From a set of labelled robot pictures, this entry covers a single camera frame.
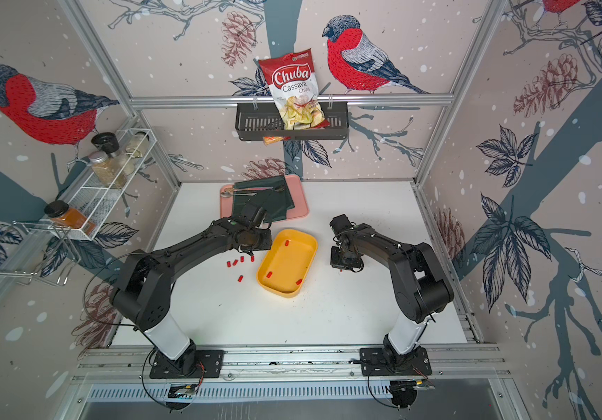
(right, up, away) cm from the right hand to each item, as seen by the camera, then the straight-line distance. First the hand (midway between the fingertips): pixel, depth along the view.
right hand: (338, 263), depth 93 cm
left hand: (-23, +10, -2) cm, 25 cm away
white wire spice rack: (-74, +20, -21) cm, 79 cm away
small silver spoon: (-47, +26, +24) cm, 58 cm away
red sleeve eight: (-35, -5, -3) cm, 35 cm away
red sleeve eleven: (-14, -6, -3) cm, 15 cm away
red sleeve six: (-36, +1, +2) cm, 36 cm away
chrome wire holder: (-75, +11, -34) cm, 83 cm away
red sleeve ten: (-32, +1, +2) cm, 32 cm away
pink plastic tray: (-15, +19, +18) cm, 30 cm away
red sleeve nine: (-25, -4, -2) cm, 25 cm away
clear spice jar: (-67, +41, -9) cm, 79 cm away
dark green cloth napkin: (-27, +26, +22) cm, 44 cm away
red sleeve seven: (-41, -1, +2) cm, 41 cm away
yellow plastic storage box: (-19, 0, +2) cm, 19 cm away
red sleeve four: (-19, +6, +7) cm, 21 cm away
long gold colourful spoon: (-48, +28, +25) cm, 61 cm away
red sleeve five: (-38, 0, +2) cm, 38 cm away
